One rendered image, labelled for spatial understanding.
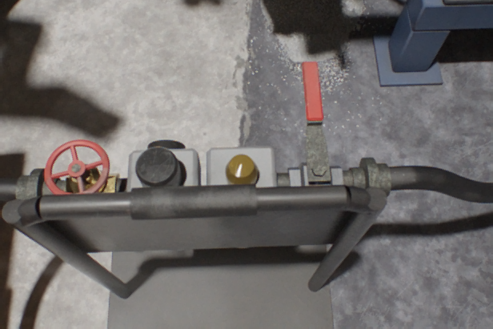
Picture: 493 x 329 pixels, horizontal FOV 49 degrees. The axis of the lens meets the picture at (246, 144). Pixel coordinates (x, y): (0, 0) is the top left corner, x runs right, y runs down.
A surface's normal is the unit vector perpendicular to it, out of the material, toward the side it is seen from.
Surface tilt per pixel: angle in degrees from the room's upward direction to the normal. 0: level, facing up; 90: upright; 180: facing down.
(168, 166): 0
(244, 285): 0
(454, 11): 90
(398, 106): 0
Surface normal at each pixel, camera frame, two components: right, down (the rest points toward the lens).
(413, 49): 0.04, 0.92
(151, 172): 0.00, -0.40
